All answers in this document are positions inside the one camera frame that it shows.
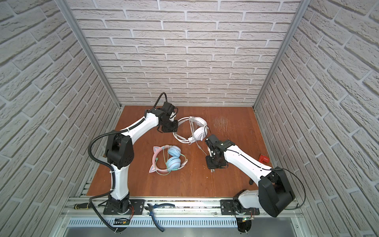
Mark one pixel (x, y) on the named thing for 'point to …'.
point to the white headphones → (200, 129)
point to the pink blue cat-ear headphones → (173, 161)
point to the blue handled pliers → (150, 207)
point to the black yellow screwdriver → (82, 205)
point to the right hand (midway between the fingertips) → (211, 165)
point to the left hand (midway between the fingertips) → (178, 127)
